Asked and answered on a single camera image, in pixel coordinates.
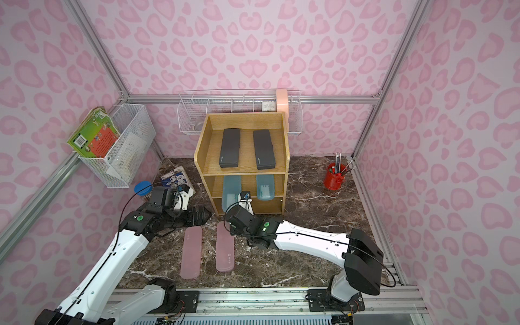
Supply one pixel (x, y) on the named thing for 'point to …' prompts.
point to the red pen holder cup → (333, 181)
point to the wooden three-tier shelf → (245, 152)
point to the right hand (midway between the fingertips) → (232, 220)
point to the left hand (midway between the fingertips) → (202, 212)
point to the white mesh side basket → (126, 154)
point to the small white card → (269, 106)
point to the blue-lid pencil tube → (144, 187)
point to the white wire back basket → (194, 105)
